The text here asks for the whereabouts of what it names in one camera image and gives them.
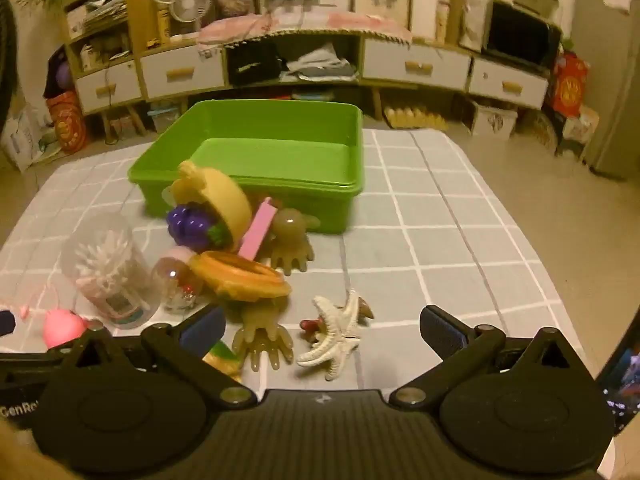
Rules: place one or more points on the clear pink-capped capsule ball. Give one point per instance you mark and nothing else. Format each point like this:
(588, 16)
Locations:
(172, 280)

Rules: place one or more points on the dark glowing screen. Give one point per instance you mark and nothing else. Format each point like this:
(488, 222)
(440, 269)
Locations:
(622, 385)

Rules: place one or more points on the white toy starfish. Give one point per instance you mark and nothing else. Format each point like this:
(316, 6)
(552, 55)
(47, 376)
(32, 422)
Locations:
(330, 340)

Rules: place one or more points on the stack of papers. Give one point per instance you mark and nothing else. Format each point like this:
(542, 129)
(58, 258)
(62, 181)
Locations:
(100, 10)

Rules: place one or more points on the wooden shelf unit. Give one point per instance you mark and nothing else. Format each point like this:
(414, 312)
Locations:
(135, 10)

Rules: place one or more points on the white printed cardboard box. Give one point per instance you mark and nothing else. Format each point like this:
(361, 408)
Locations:
(495, 120)

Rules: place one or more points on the pink box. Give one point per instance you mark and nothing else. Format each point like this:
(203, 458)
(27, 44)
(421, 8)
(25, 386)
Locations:
(255, 232)

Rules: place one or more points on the green plastic bin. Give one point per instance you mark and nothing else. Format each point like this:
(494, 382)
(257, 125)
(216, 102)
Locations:
(280, 120)

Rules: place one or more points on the orange red printed bag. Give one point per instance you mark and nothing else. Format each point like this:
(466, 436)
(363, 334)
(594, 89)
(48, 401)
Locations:
(67, 125)

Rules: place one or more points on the small white fan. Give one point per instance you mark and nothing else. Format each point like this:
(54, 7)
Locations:
(190, 4)

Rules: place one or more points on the clear storage box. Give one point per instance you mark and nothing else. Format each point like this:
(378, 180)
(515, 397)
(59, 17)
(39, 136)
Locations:
(167, 120)
(310, 95)

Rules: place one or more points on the black bag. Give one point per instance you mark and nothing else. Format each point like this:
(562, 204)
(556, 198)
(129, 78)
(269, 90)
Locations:
(252, 62)

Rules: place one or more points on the grey refrigerator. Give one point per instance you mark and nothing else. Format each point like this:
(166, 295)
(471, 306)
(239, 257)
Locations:
(610, 85)

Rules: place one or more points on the pile of folded clothes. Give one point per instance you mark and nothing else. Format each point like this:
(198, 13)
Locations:
(320, 65)

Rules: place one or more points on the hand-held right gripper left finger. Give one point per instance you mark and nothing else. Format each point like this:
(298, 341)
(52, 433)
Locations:
(202, 332)

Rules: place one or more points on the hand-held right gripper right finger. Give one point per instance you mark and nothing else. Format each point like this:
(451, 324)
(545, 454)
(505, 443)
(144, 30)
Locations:
(442, 330)

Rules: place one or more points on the translucent sticky hand toy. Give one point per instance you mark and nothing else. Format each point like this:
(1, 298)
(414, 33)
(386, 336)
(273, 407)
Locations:
(290, 230)
(262, 332)

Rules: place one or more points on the purple toy grapes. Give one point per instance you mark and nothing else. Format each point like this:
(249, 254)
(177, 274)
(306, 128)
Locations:
(187, 225)

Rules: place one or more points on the black microwave oven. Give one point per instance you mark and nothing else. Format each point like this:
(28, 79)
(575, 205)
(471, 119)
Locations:
(520, 35)

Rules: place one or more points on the yellow toy corn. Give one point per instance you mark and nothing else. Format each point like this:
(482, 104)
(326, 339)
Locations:
(225, 360)

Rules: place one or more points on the tray of eggs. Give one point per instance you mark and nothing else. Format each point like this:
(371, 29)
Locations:
(415, 119)

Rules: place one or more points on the clear cotton swab jar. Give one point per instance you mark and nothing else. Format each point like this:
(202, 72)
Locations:
(107, 270)

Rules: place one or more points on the small reddish brown toy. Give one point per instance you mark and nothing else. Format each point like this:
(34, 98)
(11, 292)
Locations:
(307, 326)

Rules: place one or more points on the long wooden cabinet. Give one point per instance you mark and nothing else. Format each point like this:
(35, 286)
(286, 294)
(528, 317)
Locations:
(360, 60)

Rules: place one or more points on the pink fringed cloth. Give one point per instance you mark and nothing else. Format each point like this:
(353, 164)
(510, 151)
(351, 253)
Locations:
(240, 27)

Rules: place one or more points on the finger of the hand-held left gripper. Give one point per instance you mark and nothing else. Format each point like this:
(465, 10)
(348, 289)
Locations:
(6, 322)

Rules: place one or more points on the white cabinet drawer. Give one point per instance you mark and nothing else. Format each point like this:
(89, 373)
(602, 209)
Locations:
(160, 67)
(90, 85)
(385, 60)
(490, 77)

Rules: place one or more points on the yellow bottle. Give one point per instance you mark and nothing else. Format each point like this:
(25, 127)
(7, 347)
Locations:
(164, 25)

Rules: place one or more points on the round patterned basket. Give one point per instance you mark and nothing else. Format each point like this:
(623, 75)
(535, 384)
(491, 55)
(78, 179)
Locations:
(537, 132)

